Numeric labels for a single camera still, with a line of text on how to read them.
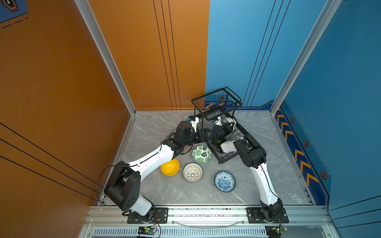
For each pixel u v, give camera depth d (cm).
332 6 70
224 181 83
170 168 88
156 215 73
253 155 61
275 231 70
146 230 71
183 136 64
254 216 72
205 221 73
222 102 120
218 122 94
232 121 101
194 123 75
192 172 87
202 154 94
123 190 43
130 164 47
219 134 83
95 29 76
